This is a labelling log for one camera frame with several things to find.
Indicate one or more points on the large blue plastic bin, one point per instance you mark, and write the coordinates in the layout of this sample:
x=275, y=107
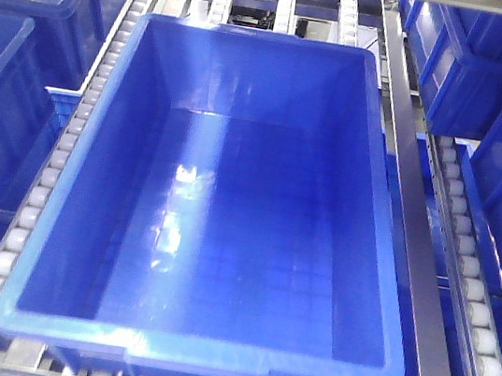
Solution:
x=231, y=194

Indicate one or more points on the steel rack with roller tracks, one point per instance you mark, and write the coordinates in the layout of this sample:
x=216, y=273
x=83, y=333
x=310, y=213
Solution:
x=416, y=222

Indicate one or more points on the black electronic device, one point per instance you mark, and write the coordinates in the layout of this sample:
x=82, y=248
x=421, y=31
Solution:
x=248, y=19

